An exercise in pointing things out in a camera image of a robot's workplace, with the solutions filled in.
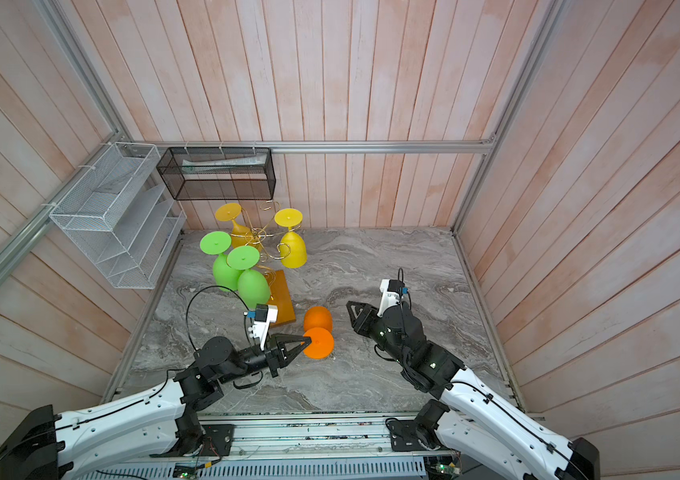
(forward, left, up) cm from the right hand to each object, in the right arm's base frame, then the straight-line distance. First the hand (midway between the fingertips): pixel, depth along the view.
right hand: (348, 304), depth 72 cm
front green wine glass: (+3, +24, +3) cm, 24 cm away
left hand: (-11, +9, -1) cm, 14 cm away
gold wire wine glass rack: (+13, +22, +8) cm, 27 cm away
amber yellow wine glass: (+16, +28, +8) cm, 34 cm away
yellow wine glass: (+18, +16, -1) cm, 24 cm away
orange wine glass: (-4, +7, -4) cm, 9 cm away
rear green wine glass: (+11, +32, +11) cm, 35 cm away
